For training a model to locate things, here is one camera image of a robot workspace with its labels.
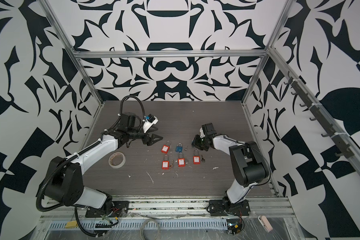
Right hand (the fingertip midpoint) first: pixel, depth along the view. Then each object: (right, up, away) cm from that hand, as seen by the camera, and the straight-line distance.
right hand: (193, 142), depth 94 cm
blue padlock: (-9, -4, +1) cm, 10 cm away
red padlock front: (-17, -11, -6) cm, 21 cm away
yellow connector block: (-58, -34, -24) cm, 71 cm away
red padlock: (-17, -4, 0) cm, 18 cm away
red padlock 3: (+2, -9, -5) cm, 10 cm away
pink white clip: (+30, -32, -25) cm, 51 cm away
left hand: (-19, +9, -11) cm, 24 cm away
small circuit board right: (+17, -35, -23) cm, 46 cm away
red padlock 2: (-7, -10, -5) cm, 13 cm away
